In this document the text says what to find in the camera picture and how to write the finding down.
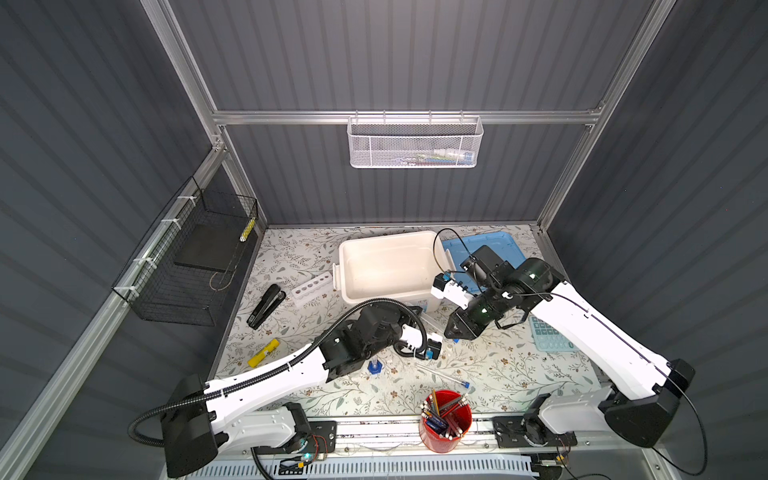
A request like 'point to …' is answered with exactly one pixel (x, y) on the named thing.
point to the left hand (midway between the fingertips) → (416, 301)
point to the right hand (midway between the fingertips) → (451, 334)
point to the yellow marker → (269, 348)
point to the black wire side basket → (179, 273)
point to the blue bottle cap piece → (375, 369)
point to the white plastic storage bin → (398, 267)
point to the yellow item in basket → (247, 230)
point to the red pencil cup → (446, 418)
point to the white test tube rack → (312, 288)
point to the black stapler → (270, 302)
